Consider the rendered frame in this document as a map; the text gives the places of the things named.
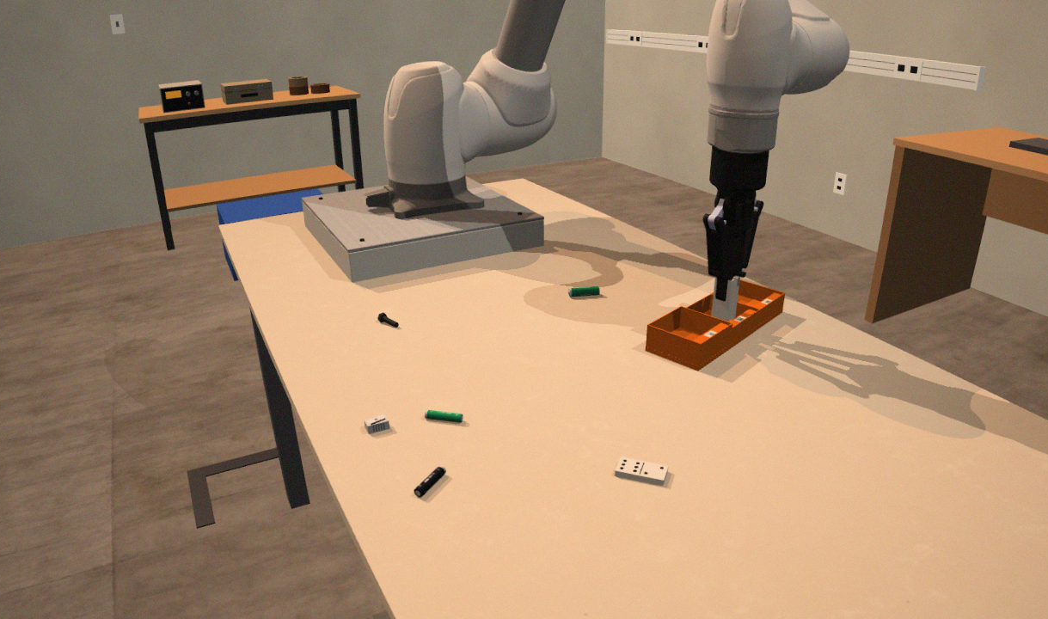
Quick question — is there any black battery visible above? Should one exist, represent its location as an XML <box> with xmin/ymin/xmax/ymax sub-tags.
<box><xmin>414</xmin><ymin>465</ymin><xmax>446</xmax><ymax>498</ymax></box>

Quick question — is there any black bolt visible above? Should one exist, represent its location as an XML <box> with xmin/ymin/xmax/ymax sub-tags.
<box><xmin>377</xmin><ymin>313</ymin><xmax>399</xmax><ymax>328</ymax></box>

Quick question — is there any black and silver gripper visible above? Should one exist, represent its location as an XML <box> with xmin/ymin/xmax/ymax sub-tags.
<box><xmin>703</xmin><ymin>146</ymin><xmax>769</xmax><ymax>322</ymax></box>

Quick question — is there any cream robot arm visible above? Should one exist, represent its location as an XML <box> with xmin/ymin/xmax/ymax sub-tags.
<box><xmin>364</xmin><ymin>0</ymin><xmax>849</xmax><ymax>219</ymax></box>

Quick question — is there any orange three-compartment bin rack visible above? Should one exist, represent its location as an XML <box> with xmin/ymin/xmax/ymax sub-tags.
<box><xmin>645</xmin><ymin>280</ymin><xmax>785</xmax><ymax>371</ymax></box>

